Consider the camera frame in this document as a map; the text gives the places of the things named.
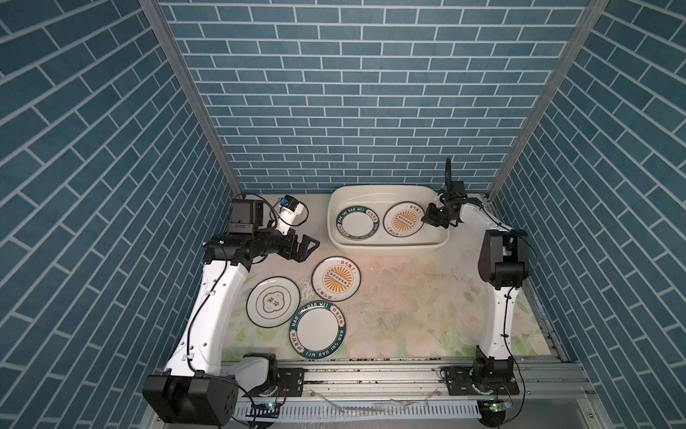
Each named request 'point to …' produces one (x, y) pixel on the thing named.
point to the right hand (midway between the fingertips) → (424, 218)
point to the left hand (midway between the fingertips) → (311, 237)
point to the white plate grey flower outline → (272, 302)
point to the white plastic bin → (430, 239)
